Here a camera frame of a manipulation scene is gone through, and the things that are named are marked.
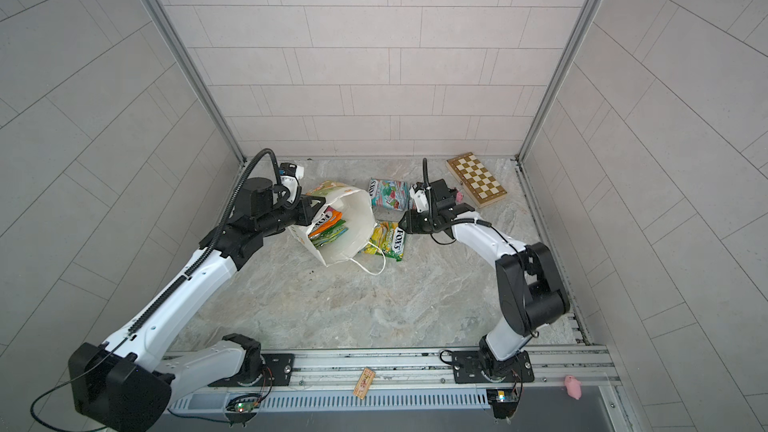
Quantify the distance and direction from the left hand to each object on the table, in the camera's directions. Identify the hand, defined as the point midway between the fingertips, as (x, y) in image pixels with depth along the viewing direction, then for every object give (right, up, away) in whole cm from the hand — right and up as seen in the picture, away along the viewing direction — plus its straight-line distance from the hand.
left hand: (331, 196), depth 74 cm
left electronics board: (-17, -45, -10) cm, 49 cm away
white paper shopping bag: (+4, -5, +15) cm, 17 cm away
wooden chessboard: (+46, +3, +32) cm, 56 cm away
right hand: (+18, -9, +14) cm, 25 cm away
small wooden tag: (+9, -43, -5) cm, 44 cm away
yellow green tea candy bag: (+14, -14, +18) cm, 26 cm away
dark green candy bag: (-3, -12, +14) cm, 18 cm away
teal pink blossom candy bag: (+14, 0, +29) cm, 32 cm away
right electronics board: (+41, -47, -6) cm, 63 cm away
